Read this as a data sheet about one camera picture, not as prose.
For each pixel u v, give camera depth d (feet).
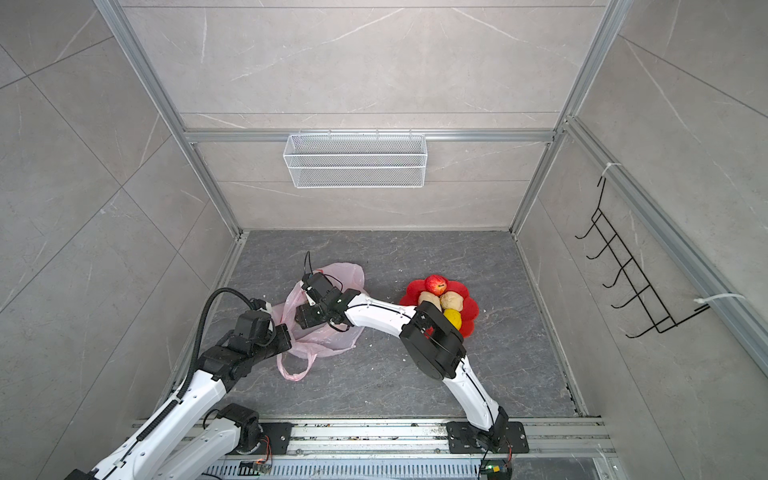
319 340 2.94
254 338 2.01
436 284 3.13
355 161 3.29
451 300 3.08
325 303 2.29
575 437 2.47
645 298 2.10
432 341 1.72
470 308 3.15
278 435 2.41
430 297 3.12
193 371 1.70
